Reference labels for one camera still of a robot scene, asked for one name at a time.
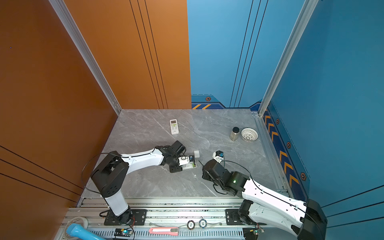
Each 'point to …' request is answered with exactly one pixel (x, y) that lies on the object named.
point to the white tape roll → (86, 223)
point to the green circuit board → (122, 232)
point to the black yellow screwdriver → (201, 163)
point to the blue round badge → (202, 223)
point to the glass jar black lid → (234, 133)
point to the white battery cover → (196, 153)
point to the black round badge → (191, 224)
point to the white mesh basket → (249, 134)
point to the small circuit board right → (255, 231)
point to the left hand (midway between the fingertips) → (179, 162)
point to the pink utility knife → (167, 231)
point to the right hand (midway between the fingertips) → (201, 171)
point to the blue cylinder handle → (75, 229)
